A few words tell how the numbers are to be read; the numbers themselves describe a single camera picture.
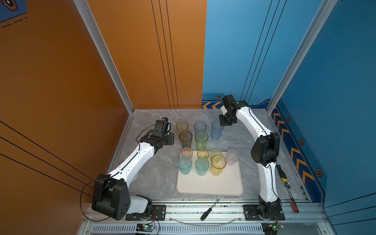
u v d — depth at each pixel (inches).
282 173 33.4
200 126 38.8
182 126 38.6
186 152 35.9
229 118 31.9
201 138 36.2
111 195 16.1
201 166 34.9
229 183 34.1
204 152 35.7
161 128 25.4
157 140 23.7
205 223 28.0
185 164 34.3
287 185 31.9
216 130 37.8
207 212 29.1
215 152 35.5
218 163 32.4
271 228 27.7
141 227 28.2
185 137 35.5
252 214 28.5
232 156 35.3
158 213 29.3
